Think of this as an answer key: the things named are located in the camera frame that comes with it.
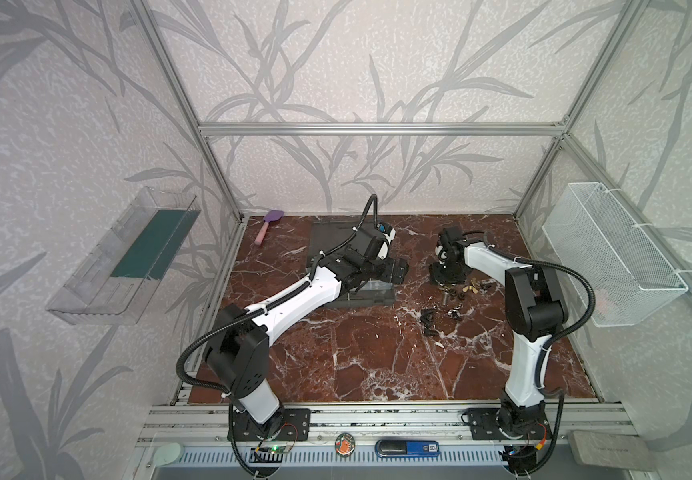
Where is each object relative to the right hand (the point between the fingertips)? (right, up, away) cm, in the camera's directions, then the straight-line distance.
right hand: (439, 271), depth 102 cm
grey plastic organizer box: (-21, -6, -3) cm, 22 cm away
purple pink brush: (-64, +21, +21) cm, 71 cm away
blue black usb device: (-18, -36, -35) cm, 53 cm away
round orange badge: (-30, -38, -31) cm, 58 cm away
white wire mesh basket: (+29, +3, -41) cm, 51 cm away
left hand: (-16, +6, -19) cm, 26 cm away
